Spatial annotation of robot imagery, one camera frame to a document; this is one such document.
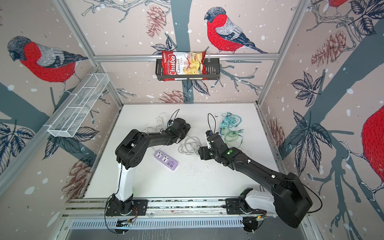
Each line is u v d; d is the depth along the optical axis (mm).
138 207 734
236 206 728
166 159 876
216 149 625
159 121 1070
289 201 403
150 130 1035
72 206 763
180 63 878
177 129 812
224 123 1005
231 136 980
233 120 1080
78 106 778
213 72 947
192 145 946
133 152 550
